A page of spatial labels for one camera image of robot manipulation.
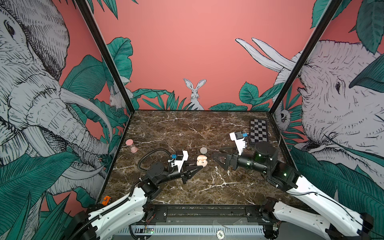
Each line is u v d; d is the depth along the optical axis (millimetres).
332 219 419
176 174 603
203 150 983
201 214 750
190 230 702
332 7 693
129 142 904
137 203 521
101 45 817
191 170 631
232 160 534
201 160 639
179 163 592
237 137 557
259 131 1049
